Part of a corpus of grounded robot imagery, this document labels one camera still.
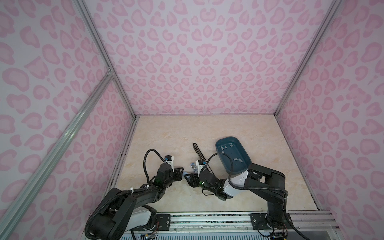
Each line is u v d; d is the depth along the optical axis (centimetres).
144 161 66
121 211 43
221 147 101
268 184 48
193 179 76
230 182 61
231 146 101
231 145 101
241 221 75
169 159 80
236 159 95
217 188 69
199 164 80
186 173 86
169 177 72
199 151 98
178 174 79
